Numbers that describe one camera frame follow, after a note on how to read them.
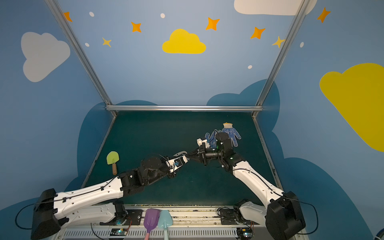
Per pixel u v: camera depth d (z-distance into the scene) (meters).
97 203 0.49
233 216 0.74
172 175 0.62
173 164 0.61
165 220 0.72
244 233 0.72
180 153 0.99
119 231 0.71
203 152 0.64
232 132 1.11
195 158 0.67
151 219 0.73
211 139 0.74
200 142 0.75
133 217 0.73
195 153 0.70
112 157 0.96
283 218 0.40
